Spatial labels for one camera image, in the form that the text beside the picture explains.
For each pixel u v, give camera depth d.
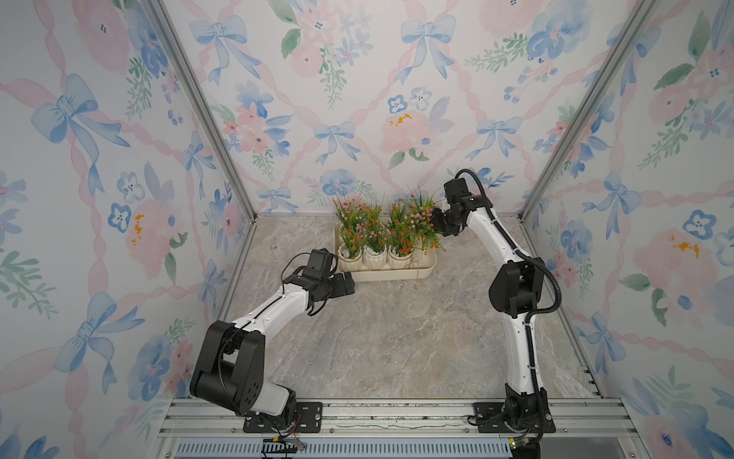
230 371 0.43
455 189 0.80
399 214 1.01
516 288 0.60
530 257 0.61
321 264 0.70
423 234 0.90
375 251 1.00
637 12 0.69
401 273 1.00
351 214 0.98
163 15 0.69
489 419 0.72
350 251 0.99
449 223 0.85
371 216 1.00
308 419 0.75
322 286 0.77
